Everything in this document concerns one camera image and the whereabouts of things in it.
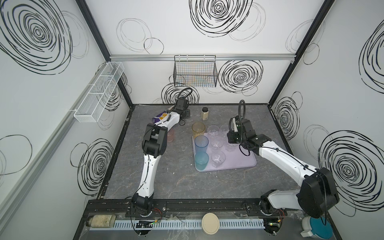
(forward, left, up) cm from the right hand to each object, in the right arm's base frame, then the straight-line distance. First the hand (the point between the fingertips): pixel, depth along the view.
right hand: (227, 134), depth 85 cm
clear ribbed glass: (-1, -4, -13) cm, 14 cm away
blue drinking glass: (-2, +15, -6) cm, 16 cm away
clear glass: (+10, +6, -10) cm, 15 cm away
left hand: (+26, +25, -8) cm, 37 cm away
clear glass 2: (-1, +5, -9) cm, 10 cm away
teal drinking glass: (-11, +15, -10) cm, 21 cm away
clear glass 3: (-9, +5, -13) cm, 16 cm away
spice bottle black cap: (+23, +12, -7) cm, 27 cm away
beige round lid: (-41, +11, -8) cm, 43 cm away
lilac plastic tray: (-9, -6, -13) cm, 17 cm away
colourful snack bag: (-1, +35, +16) cm, 38 cm away
